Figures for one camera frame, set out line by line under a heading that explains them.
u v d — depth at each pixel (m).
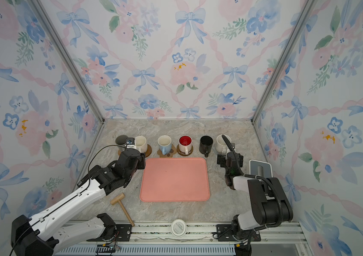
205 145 0.99
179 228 0.70
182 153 1.00
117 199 0.82
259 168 0.90
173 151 1.03
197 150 1.03
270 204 0.45
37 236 0.39
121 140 0.93
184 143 1.02
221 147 0.96
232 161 0.71
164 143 0.96
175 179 0.99
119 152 1.02
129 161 0.56
